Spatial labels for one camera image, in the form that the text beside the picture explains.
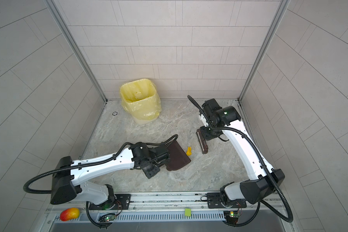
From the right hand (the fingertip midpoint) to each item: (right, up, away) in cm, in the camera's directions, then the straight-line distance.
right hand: (205, 135), depth 72 cm
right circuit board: (+12, -38, -3) cm, 40 cm away
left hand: (-25, -18, +1) cm, 31 cm away
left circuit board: (-46, -37, -6) cm, 59 cm away
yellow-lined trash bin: (-41, +21, +28) cm, 54 cm away
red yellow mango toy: (-64, -35, -7) cm, 73 cm away
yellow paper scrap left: (-7, -12, +16) cm, 21 cm away
